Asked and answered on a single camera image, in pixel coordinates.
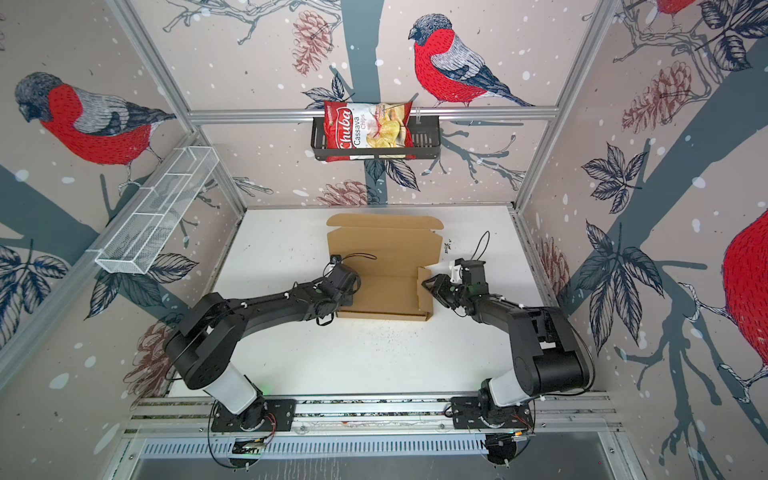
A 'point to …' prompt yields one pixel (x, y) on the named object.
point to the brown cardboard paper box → (388, 251)
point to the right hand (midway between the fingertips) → (423, 290)
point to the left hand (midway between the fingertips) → (344, 289)
